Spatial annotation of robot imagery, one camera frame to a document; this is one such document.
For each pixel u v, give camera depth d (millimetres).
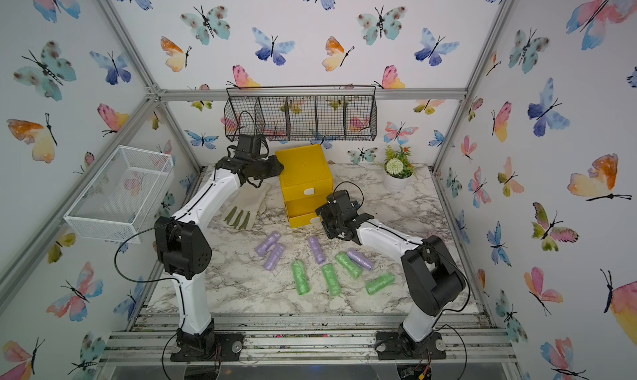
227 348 740
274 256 907
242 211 1044
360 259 894
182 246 514
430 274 465
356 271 867
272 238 956
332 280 846
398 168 986
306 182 851
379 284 830
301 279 850
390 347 737
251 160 712
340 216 692
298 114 984
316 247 935
